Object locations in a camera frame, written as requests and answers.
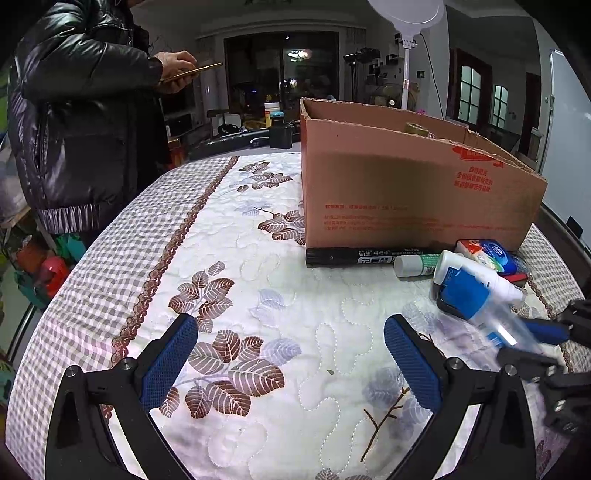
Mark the clear blue-capped spray bottle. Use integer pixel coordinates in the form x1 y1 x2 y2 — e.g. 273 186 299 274
437 268 543 355

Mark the quilted floral bed cover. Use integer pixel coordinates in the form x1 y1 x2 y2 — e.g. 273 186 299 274
4 151 585 480

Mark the green white glue stick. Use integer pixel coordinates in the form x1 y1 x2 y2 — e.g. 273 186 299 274
394 254 440 278

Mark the tape roll in box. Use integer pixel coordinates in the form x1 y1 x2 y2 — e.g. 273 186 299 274
405 122 435 138

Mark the gold smartphone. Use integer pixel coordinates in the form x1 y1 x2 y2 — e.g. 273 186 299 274
159 62 223 84

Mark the blue tissue pack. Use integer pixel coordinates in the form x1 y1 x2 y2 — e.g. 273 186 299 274
455 239 518 276

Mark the black marker pen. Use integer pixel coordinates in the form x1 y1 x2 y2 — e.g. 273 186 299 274
305 248 436 268

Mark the white ring light stand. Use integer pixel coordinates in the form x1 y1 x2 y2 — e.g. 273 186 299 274
369 0 445 110

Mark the brown cardboard box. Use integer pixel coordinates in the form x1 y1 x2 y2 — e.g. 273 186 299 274
301 99 547 251

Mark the red plastic stool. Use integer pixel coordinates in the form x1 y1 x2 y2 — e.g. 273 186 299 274
37 256 70 299

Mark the person in black jacket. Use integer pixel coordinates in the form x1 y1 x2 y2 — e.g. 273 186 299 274
8 1 197 245

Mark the black ink bottle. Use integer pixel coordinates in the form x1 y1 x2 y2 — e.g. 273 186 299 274
269 110 293 149

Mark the red and black lighter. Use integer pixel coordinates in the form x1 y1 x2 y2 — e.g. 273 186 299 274
503 272 528 286

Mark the white tube bottle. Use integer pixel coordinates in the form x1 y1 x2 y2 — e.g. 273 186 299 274
433 250 526 307

